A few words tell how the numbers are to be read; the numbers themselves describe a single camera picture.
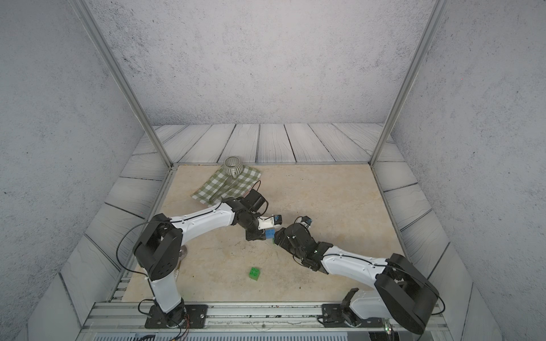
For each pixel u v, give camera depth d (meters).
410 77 0.86
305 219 0.81
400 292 0.41
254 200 0.73
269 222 0.79
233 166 1.12
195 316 0.73
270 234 0.86
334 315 0.73
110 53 0.81
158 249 0.47
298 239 0.64
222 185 1.11
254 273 0.80
